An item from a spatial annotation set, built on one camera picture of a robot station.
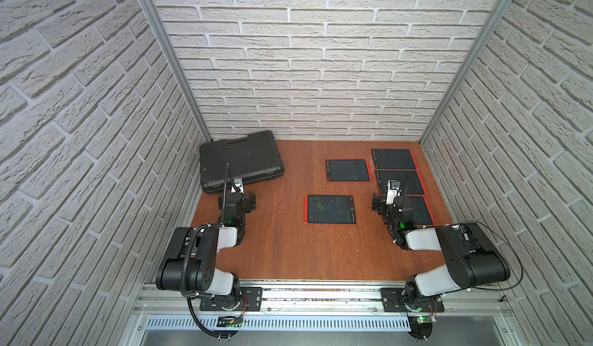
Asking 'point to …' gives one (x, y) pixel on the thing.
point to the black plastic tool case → (253, 158)
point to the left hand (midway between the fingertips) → (239, 188)
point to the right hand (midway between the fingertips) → (389, 193)
